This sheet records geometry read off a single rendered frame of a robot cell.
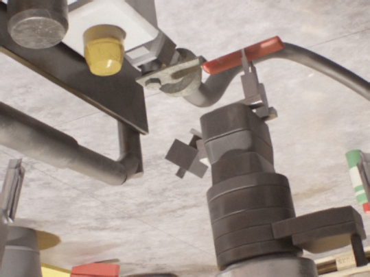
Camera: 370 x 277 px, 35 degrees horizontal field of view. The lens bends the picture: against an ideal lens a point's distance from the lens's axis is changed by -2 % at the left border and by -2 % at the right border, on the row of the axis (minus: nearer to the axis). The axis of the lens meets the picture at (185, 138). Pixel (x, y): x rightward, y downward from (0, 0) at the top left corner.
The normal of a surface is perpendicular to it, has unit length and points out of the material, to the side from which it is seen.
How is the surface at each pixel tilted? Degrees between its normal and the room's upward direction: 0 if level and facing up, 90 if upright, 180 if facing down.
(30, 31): 0
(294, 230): 90
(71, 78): 90
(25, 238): 95
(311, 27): 0
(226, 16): 0
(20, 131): 51
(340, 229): 90
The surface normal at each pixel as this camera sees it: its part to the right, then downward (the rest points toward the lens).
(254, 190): -0.03, -0.40
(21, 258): 0.63, -0.46
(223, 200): -0.72, -0.18
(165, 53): 0.83, 0.19
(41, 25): 0.14, 0.91
